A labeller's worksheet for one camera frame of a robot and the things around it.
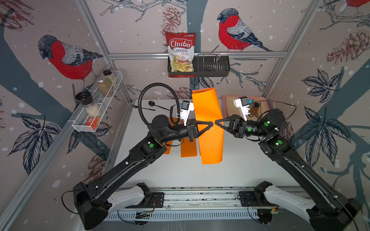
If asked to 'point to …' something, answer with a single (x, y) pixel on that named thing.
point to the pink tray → (259, 104)
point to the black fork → (136, 107)
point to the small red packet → (93, 122)
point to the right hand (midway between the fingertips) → (216, 124)
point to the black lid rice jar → (92, 109)
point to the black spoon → (152, 103)
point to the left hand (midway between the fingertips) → (213, 125)
